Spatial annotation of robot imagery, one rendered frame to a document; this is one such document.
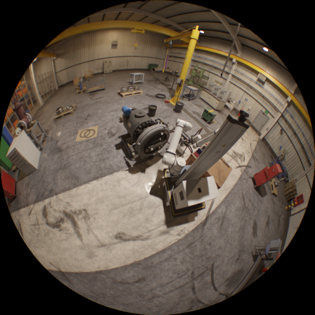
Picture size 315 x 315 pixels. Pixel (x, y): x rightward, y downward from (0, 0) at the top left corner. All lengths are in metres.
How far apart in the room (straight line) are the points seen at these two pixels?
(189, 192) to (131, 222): 1.21
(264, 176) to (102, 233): 4.89
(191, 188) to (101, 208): 1.67
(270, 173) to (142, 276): 4.50
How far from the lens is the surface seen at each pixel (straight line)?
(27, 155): 3.93
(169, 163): 1.38
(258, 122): 11.44
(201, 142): 1.61
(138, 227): 1.99
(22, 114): 4.53
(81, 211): 2.33
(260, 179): 4.37
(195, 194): 1.35
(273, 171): 4.17
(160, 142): 1.93
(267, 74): 11.53
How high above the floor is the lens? 1.98
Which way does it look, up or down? 54 degrees down
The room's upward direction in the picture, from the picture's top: 16 degrees clockwise
